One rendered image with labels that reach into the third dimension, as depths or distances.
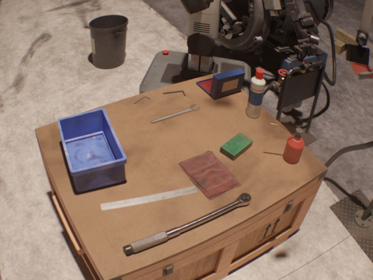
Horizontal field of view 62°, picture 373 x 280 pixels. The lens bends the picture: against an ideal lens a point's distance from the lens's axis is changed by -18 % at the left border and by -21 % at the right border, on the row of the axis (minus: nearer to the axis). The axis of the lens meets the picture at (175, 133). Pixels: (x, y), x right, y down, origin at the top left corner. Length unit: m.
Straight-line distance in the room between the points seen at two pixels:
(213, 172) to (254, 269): 0.58
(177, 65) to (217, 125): 0.88
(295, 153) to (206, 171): 0.36
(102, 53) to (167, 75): 0.71
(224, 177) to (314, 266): 0.74
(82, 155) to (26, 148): 0.90
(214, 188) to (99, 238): 0.44
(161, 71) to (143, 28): 1.32
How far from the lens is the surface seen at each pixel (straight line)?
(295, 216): 1.66
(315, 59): 2.99
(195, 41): 2.11
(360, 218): 2.07
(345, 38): 3.97
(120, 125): 1.55
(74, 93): 2.64
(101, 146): 1.45
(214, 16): 2.02
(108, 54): 2.80
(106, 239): 1.17
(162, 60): 2.42
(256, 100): 1.59
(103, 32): 2.71
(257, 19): 2.36
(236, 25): 2.54
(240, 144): 1.45
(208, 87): 1.78
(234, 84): 1.73
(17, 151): 2.26
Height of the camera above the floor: 1.44
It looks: 40 degrees down
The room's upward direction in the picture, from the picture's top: 3 degrees clockwise
